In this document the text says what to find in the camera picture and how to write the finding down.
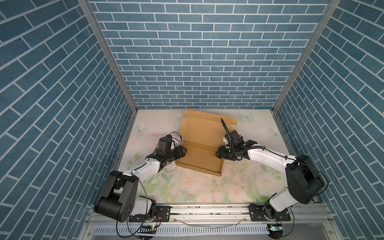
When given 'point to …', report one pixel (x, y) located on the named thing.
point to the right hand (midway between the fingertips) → (217, 153)
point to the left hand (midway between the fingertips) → (184, 151)
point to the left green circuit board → (147, 229)
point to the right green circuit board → (275, 227)
